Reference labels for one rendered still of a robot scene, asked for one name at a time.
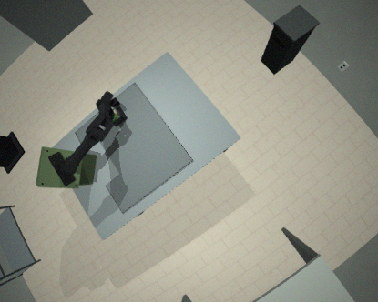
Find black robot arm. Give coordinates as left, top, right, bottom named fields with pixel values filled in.
left=48, top=91, right=120, bottom=186

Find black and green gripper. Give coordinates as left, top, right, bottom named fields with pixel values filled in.
left=110, top=112, right=117, bottom=121

